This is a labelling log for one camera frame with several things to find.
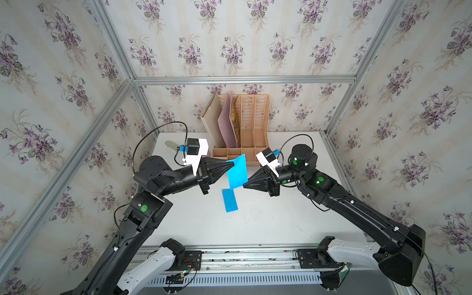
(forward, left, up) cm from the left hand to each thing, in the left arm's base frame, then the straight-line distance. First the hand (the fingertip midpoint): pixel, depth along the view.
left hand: (233, 168), depth 48 cm
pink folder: (+42, +5, -21) cm, 47 cm away
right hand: (0, -5, -10) cm, 11 cm away
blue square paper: (+11, +2, -46) cm, 47 cm away
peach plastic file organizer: (+67, -15, -39) cm, 79 cm away
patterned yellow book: (+61, -2, -34) cm, 70 cm away
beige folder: (+43, +12, -21) cm, 49 cm away
